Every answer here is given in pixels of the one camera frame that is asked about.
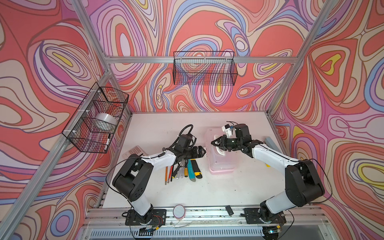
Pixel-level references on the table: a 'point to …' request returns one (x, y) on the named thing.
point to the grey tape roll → (106, 117)
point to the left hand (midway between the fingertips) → (202, 152)
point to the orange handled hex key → (166, 175)
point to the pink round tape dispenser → (179, 212)
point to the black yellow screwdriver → (175, 173)
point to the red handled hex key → (171, 170)
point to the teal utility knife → (190, 170)
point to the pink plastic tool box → (220, 162)
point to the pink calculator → (136, 150)
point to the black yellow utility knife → (198, 174)
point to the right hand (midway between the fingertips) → (213, 146)
